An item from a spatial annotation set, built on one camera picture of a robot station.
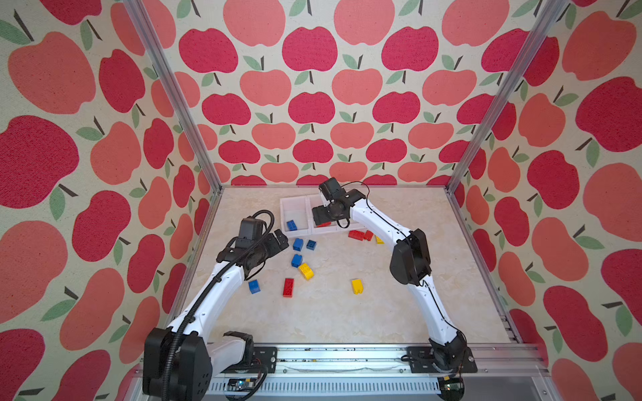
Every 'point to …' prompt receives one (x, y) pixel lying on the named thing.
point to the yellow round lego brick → (307, 271)
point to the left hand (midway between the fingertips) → (280, 246)
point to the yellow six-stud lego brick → (379, 241)
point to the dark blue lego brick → (311, 245)
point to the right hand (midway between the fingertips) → (323, 218)
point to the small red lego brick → (368, 236)
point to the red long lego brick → (356, 235)
